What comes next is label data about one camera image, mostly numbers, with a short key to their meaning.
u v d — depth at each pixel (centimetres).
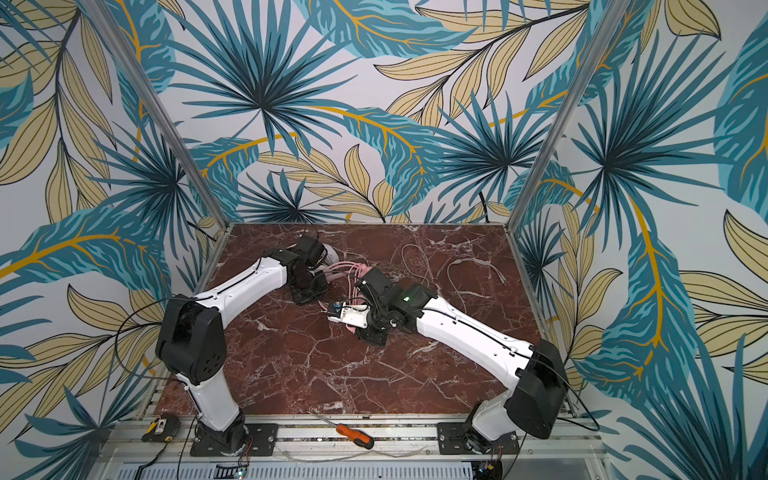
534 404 40
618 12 68
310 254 73
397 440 75
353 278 87
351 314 64
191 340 47
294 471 70
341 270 91
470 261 110
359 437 73
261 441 73
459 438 73
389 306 57
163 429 72
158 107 84
